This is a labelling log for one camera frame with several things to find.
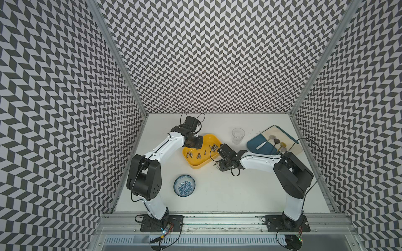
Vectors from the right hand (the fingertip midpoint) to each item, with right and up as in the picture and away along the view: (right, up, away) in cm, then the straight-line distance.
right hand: (224, 166), depth 93 cm
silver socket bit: (-22, +8, +4) cm, 24 cm away
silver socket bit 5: (-6, +10, +7) cm, 14 cm away
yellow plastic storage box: (-9, +16, +6) cm, 19 cm away
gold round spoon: (+39, +12, +9) cm, 42 cm away
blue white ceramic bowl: (-23, -8, -9) cm, 26 cm away
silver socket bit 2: (-21, +7, +4) cm, 22 cm away
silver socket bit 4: (-11, +8, +4) cm, 14 cm away
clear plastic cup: (+10, +19, +10) cm, 24 cm away
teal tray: (+22, +13, +4) cm, 26 cm away
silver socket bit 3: (-15, +6, +3) cm, 17 cm away
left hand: (-15, +14, -4) cm, 21 cm away
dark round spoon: (+36, +14, +10) cm, 40 cm away
